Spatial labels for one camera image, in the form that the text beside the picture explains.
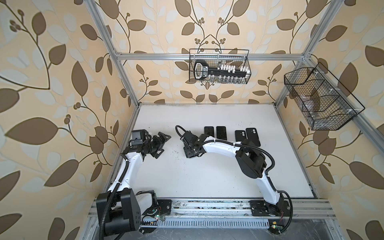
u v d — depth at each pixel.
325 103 0.73
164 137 0.76
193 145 0.69
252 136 1.03
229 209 0.76
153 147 0.72
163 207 0.74
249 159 0.55
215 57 0.91
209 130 1.05
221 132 1.05
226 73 0.83
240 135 1.02
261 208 0.74
